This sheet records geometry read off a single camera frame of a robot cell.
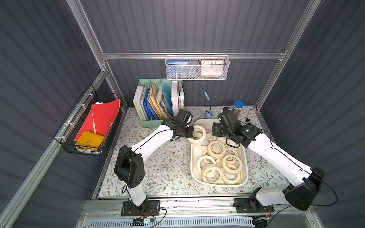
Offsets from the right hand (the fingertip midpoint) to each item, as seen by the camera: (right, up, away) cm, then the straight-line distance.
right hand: (221, 126), depth 76 cm
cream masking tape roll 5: (-8, -19, +8) cm, 22 cm away
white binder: (-27, +18, +15) cm, 35 cm away
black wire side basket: (-71, -3, -16) cm, 73 cm away
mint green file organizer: (-39, +17, +17) cm, 45 cm away
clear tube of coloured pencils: (+16, +13, +18) cm, 28 cm away
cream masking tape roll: (-10, -7, +4) cm, 13 cm away
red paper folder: (-64, +4, -3) cm, 65 cm away
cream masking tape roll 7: (+10, -17, +16) cm, 25 cm away
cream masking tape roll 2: (-2, -18, +8) cm, 20 cm away
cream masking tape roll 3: (+6, -26, +3) cm, 27 cm away
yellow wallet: (-63, -6, -13) cm, 65 cm away
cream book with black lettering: (-50, +14, +12) cm, 54 cm away
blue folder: (-44, +8, +20) cm, 49 cm away
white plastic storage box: (-10, -16, +15) cm, 24 cm away
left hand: (-17, -3, +9) cm, 20 cm away
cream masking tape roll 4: (-4, -28, +3) cm, 29 cm away
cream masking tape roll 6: (+5, -32, +2) cm, 32 cm away
